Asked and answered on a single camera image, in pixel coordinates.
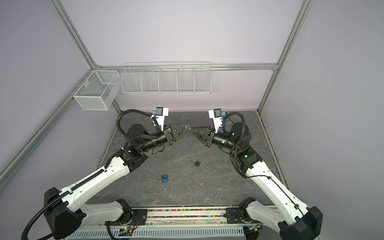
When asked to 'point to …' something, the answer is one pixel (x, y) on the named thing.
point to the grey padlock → (196, 163)
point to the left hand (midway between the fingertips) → (190, 129)
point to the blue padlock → (164, 178)
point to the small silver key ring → (202, 184)
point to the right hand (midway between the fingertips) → (191, 131)
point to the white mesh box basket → (99, 90)
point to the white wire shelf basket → (166, 77)
